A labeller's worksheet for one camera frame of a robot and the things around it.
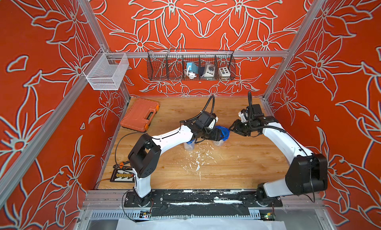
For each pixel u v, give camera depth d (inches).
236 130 29.2
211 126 27.5
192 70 33.7
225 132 32.6
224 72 37.2
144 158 18.4
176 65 39.6
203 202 28.6
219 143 34.3
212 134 29.1
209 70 35.9
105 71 36.7
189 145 33.8
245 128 28.2
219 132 29.2
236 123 29.7
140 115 40.5
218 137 29.1
